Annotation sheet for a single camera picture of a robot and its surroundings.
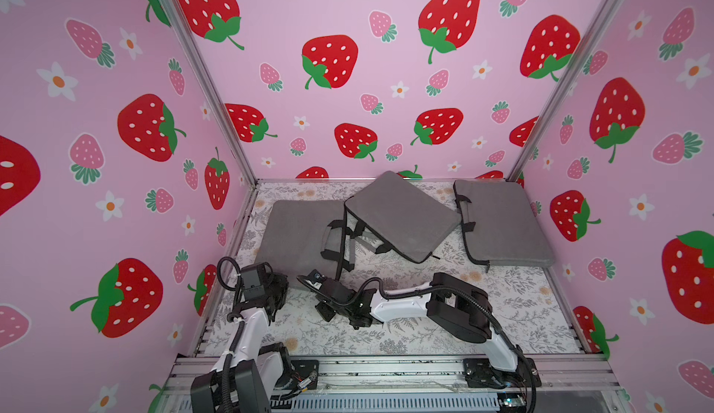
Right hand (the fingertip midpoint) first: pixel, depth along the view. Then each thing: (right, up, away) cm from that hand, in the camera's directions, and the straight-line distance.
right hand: (311, 305), depth 84 cm
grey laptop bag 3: (+70, +22, +17) cm, 75 cm away
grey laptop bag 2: (+27, +28, +24) cm, 46 cm away
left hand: (-9, +8, +5) cm, 13 cm away
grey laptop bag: (-8, +20, +17) cm, 27 cm away
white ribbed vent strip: (+23, -22, -10) cm, 34 cm away
